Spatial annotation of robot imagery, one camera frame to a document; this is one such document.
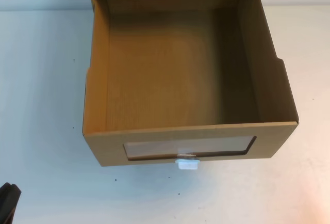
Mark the cardboard drawer with window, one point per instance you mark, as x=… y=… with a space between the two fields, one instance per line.
x=184 y=80

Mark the white drawer handle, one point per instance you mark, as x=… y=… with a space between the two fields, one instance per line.
x=187 y=162

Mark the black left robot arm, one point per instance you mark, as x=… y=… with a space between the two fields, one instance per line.
x=10 y=195

